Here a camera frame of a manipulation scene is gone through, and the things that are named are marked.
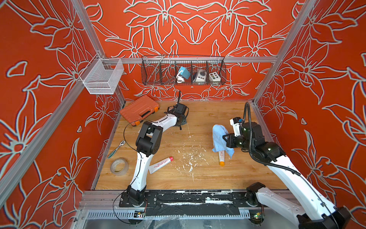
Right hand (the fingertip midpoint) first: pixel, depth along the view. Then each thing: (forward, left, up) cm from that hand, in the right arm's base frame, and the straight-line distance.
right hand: (220, 136), depth 73 cm
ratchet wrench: (+6, +61, -20) cm, 64 cm away
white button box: (+41, -1, +7) cm, 42 cm away
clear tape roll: (-10, +62, -18) cm, 65 cm away
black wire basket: (+50, +35, +9) cm, 62 cm away
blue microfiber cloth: (-1, 0, -6) cm, 6 cm away
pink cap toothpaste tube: (-9, +37, -20) cm, 43 cm away
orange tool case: (+32, +54, -15) cm, 65 cm away
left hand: (+26, +21, -19) cm, 39 cm away
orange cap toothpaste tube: (-3, -4, -19) cm, 20 cm away
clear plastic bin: (+39, +75, +10) cm, 85 cm away
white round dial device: (+39, +9, +11) cm, 42 cm away
